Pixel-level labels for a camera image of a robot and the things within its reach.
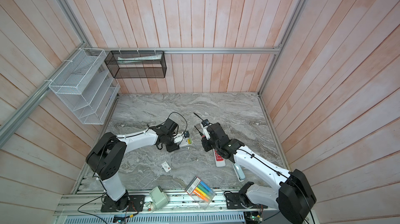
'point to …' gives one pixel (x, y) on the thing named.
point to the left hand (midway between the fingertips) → (175, 144)
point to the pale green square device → (159, 198)
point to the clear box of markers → (200, 192)
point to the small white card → (166, 166)
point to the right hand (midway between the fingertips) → (204, 137)
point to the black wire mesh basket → (136, 64)
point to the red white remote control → (219, 161)
